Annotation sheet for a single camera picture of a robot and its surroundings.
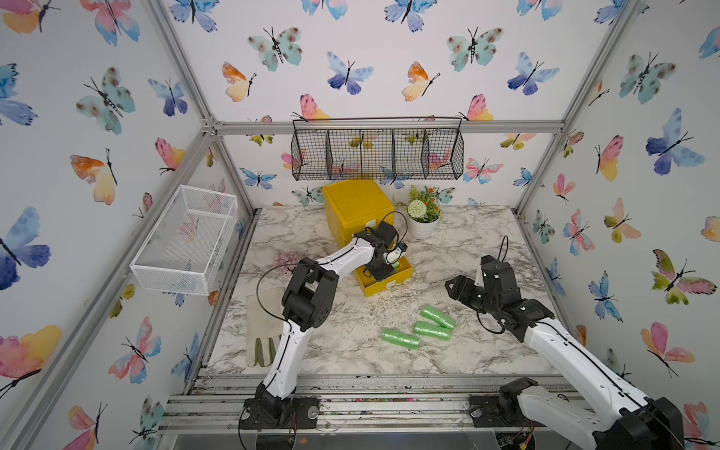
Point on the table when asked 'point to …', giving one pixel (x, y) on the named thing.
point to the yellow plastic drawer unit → (352, 205)
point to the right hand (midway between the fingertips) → (455, 284)
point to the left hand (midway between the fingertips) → (385, 267)
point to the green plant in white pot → (424, 212)
